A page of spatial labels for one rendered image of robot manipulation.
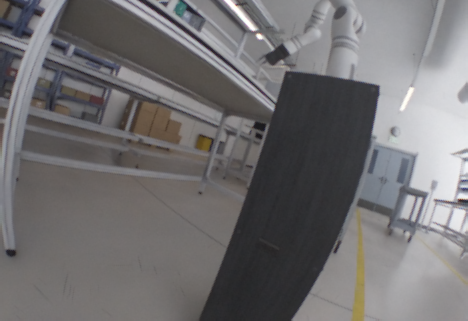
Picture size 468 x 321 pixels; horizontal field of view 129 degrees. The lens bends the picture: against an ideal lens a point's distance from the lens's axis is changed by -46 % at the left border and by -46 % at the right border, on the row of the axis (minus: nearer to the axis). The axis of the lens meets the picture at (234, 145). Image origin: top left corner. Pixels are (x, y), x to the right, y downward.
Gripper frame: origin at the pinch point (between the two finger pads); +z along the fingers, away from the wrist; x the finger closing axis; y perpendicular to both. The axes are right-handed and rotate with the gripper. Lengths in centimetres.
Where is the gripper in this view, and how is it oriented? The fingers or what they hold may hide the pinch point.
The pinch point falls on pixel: (256, 64)
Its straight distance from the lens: 115.1
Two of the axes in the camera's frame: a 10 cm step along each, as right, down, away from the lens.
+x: 5.2, 1.7, 8.4
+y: 3.5, 8.6, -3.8
